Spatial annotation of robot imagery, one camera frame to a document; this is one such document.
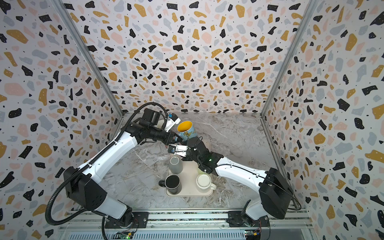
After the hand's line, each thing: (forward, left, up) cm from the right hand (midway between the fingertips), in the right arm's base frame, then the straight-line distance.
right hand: (179, 139), depth 77 cm
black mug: (-17, +4, -14) cm, 23 cm away
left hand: (-1, -1, +3) cm, 3 cm away
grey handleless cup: (-8, +3, -15) cm, 17 cm away
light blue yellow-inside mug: (+1, -3, +6) cm, 7 cm away
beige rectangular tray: (-11, -4, -22) cm, 25 cm away
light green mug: (-8, -10, -23) cm, 26 cm away
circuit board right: (-38, -36, -25) cm, 58 cm away
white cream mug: (-16, -13, -17) cm, 26 cm away
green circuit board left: (-39, +25, -23) cm, 52 cm away
